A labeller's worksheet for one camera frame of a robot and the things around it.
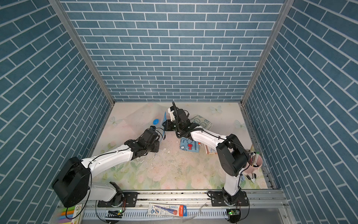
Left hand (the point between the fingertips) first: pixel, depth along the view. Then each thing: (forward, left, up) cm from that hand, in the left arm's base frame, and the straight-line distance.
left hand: (160, 144), depth 87 cm
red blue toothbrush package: (-34, -7, -5) cm, 35 cm away
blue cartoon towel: (+3, -17, -5) cm, 18 cm away
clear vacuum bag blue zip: (+25, +25, -7) cm, 36 cm away
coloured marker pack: (-36, +40, -6) cm, 54 cm away
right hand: (+8, -2, +10) cm, 13 cm away
